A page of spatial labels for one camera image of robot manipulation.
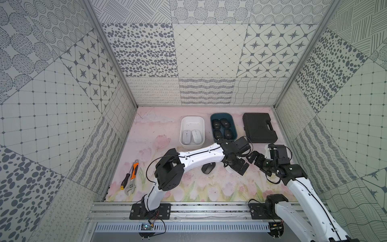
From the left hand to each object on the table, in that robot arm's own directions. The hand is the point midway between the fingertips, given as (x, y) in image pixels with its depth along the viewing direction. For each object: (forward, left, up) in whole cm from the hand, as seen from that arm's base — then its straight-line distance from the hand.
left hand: (244, 171), depth 76 cm
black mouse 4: (+29, +12, -9) cm, 32 cm away
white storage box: (+40, +31, -10) cm, 51 cm away
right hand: (+5, -6, -1) cm, 8 cm away
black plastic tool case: (+32, -17, -6) cm, 37 cm away
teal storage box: (+43, +3, -5) cm, 43 cm away
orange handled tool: (+6, +62, -10) cm, 63 cm away
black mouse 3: (+39, +5, -8) cm, 40 cm away
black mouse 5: (+29, +4, -8) cm, 31 cm away
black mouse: (+6, +19, -11) cm, 22 cm away
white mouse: (+27, +33, -9) cm, 43 cm away
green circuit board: (-23, +49, -13) cm, 55 cm away
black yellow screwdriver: (-4, +65, -9) cm, 66 cm away
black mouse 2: (+38, +12, -8) cm, 41 cm away
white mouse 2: (+27, +26, -9) cm, 38 cm away
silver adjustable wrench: (-6, +61, -11) cm, 62 cm away
